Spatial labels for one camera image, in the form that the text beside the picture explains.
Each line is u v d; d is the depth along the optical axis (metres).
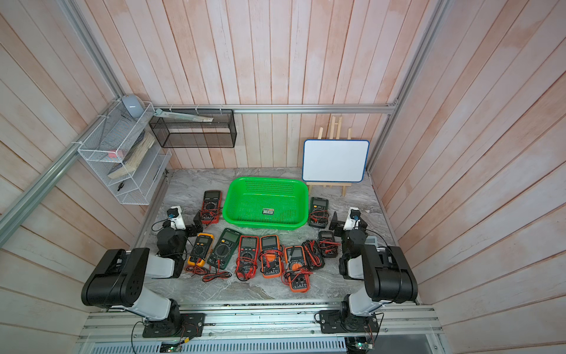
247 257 0.84
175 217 0.77
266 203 1.05
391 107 0.93
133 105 0.82
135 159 0.81
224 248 0.88
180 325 0.71
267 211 1.04
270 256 0.86
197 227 0.84
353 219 0.76
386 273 0.47
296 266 0.82
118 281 0.45
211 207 1.01
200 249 0.88
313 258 0.86
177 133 1.05
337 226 0.82
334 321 0.73
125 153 0.74
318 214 0.98
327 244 0.90
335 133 0.95
